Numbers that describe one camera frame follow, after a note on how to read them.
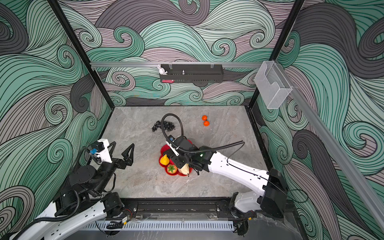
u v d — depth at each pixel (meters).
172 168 0.80
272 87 0.76
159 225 0.70
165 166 0.83
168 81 0.90
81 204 0.45
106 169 0.53
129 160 0.56
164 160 0.84
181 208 0.75
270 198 0.37
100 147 0.50
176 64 0.92
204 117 1.12
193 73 0.95
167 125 1.04
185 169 0.82
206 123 1.07
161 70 0.85
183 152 0.52
